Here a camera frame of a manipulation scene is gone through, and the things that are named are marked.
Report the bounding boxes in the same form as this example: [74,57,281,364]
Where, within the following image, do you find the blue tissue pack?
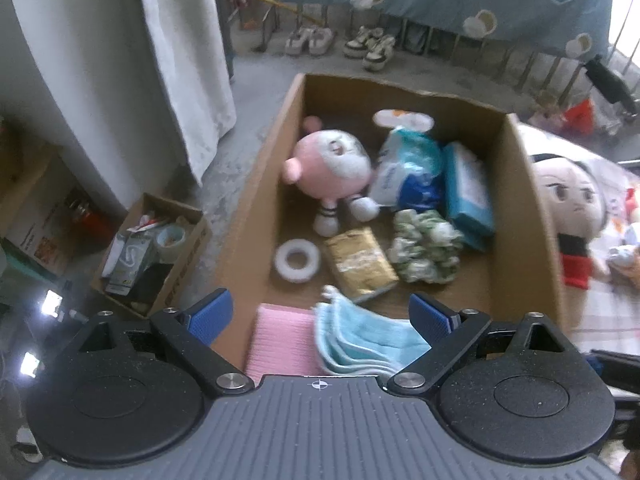
[442,141,497,251]

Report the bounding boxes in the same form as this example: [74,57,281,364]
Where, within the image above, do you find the white doll plush red dress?
[517,125,626,291]

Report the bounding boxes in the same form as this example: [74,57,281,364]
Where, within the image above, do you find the yellow stick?
[240,0,326,26]

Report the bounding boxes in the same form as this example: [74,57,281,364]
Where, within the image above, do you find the blue white wipes pack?
[369,127,447,211]

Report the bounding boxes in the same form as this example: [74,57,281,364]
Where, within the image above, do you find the large cardboard box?
[210,72,566,376]

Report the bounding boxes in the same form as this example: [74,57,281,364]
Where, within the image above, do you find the white tape roll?
[273,239,322,283]

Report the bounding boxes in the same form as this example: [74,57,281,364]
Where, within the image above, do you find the white oval soft item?
[372,108,435,133]

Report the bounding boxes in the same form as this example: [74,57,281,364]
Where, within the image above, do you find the stack of blue face masks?
[312,285,433,377]

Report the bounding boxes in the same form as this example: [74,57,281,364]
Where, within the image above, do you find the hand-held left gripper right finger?
[387,292,571,400]

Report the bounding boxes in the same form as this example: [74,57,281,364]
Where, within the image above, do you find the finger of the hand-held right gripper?
[585,350,640,368]

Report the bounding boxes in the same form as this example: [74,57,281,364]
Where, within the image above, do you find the small cardboard box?
[89,192,213,318]

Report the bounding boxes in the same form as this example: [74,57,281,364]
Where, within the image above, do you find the printed carton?
[0,150,116,281]

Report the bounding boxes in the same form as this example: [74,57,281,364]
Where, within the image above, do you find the clear packing tape roll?
[152,224,188,261]

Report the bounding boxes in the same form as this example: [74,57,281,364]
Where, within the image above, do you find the Minnie mouse plush toy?
[515,120,640,356]

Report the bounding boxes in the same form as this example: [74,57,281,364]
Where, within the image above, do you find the small red bag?
[562,99,598,136]

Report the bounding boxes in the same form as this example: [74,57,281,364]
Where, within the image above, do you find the green white fluffy scrunchie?
[387,209,465,283]

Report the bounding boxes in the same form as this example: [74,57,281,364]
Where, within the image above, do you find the gold foil packet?
[322,226,400,303]

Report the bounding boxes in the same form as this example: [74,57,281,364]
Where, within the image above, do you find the black padded seat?
[584,55,638,111]

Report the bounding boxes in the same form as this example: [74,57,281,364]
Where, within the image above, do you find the white curtain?
[137,0,238,188]

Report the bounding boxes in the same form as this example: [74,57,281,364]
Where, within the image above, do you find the dark trousers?
[210,0,238,83]

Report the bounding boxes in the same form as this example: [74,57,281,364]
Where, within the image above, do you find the pink cloth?
[244,304,331,386]

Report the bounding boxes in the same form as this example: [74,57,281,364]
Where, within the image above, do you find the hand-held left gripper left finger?
[80,288,253,396]

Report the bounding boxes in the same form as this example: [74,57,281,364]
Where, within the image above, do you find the brown plush toy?
[530,91,563,128]

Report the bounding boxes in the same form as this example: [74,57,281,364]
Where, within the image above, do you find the pink round plush toy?
[284,115,380,237]

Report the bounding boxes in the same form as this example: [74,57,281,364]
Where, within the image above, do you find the green white pack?
[102,232,156,296]

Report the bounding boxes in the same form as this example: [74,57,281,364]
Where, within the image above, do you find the red jar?
[65,195,113,241]

